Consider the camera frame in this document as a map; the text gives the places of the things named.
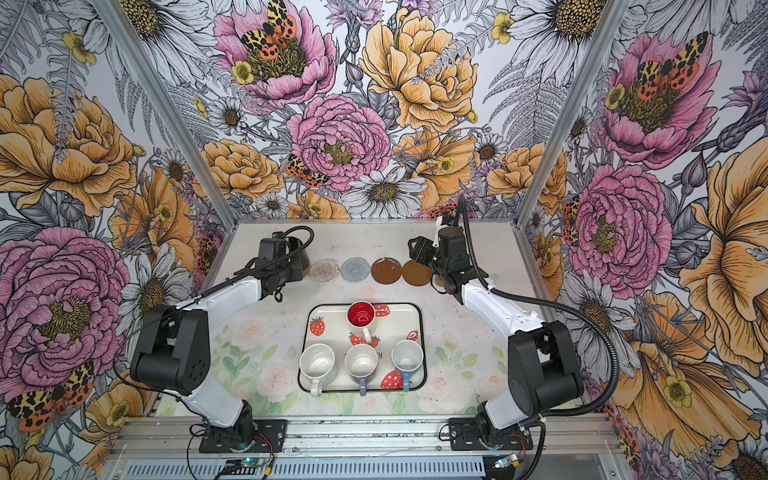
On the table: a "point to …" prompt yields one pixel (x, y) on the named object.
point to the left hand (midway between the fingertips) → (293, 273)
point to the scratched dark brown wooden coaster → (386, 270)
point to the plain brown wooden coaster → (416, 273)
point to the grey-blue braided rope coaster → (355, 269)
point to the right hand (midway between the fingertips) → (415, 252)
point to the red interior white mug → (361, 314)
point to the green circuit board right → (511, 460)
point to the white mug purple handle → (361, 361)
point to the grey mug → (421, 249)
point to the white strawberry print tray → (327, 323)
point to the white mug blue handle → (408, 357)
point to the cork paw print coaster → (439, 281)
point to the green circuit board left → (243, 466)
